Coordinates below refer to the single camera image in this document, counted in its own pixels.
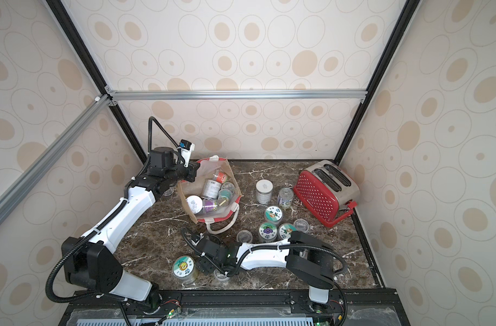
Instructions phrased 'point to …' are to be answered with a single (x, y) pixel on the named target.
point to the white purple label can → (211, 189)
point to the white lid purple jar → (197, 204)
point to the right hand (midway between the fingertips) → (211, 250)
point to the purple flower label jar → (268, 231)
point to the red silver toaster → (329, 189)
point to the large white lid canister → (263, 189)
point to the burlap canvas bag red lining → (217, 168)
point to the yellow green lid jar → (185, 269)
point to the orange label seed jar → (273, 214)
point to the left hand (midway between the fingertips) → (204, 161)
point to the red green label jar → (285, 229)
